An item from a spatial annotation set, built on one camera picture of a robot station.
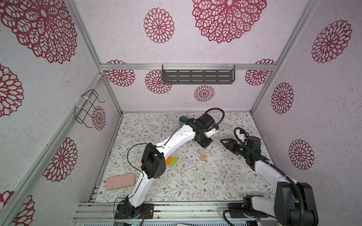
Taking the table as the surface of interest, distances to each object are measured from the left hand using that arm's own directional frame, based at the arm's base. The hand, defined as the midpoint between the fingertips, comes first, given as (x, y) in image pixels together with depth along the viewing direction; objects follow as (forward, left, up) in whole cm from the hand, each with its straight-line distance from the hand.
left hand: (205, 145), depth 85 cm
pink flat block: (-16, +52, -15) cm, 56 cm away
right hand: (+3, -12, +1) cm, 12 cm away
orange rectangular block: (-3, +23, -12) cm, 26 cm away
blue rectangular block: (-7, +4, +9) cm, 12 cm away
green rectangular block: (-4, +19, -12) cm, 23 cm away
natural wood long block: (+1, -2, -10) cm, 10 cm away
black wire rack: (+9, +67, +20) cm, 70 cm away
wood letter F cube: (-2, 0, -11) cm, 11 cm away
